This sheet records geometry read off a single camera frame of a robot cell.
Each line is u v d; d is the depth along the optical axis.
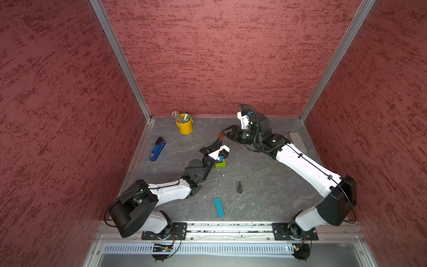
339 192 0.42
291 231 0.65
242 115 0.69
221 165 0.95
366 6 0.71
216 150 0.66
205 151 0.68
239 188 0.85
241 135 0.66
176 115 1.00
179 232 0.74
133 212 0.43
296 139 1.06
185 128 1.09
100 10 0.71
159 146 1.02
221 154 0.62
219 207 0.81
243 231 0.76
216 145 0.77
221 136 0.74
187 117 1.07
